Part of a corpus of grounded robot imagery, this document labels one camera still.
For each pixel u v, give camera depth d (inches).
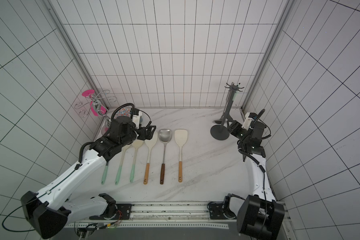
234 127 27.1
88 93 35.4
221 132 41.1
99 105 33.6
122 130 21.1
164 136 39.6
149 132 25.9
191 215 28.6
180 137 39.5
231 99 31.8
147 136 25.9
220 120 38.4
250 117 27.3
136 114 24.9
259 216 15.8
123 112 44.8
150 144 38.4
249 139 23.4
